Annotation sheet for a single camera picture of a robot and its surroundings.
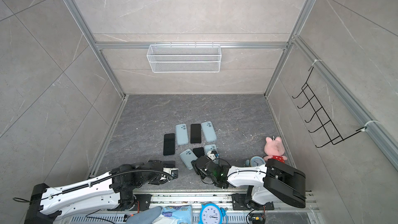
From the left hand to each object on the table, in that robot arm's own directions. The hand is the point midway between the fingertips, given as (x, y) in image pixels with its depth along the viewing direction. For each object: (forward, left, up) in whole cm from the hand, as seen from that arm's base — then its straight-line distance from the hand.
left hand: (165, 161), depth 76 cm
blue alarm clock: (-22, -22, -7) cm, 32 cm away
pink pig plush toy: (+6, -60, -3) cm, 60 cm away
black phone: (+15, +2, -13) cm, 20 cm away
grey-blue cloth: (-22, +8, -7) cm, 24 cm away
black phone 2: (+21, -15, -11) cm, 28 cm away
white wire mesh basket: (+61, -9, +20) cm, 65 cm away
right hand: (+1, -11, -5) cm, 13 cm away
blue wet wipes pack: (-22, -10, -4) cm, 24 cm away
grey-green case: (+6, -11, -9) cm, 15 cm away
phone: (+9, -17, -11) cm, 22 cm away
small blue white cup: (+1, -49, -6) cm, 49 cm away
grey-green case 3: (+22, -24, -10) cm, 34 cm away
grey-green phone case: (+11, -24, -11) cm, 29 cm away
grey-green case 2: (+21, -7, -11) cm, 24 cm away
